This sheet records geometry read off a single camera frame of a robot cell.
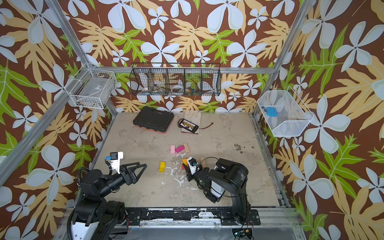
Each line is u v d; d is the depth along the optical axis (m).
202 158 0.84
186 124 1.10
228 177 0.50
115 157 0.60
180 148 0.99
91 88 0.86
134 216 0.73
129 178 0.58
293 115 0.78
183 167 0.90
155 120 1.09
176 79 0.98
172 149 0.98
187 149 0.98
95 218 0.50
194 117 1.16
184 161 0.85
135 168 0.59
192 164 0.74
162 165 0.91
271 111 0.86
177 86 0.99
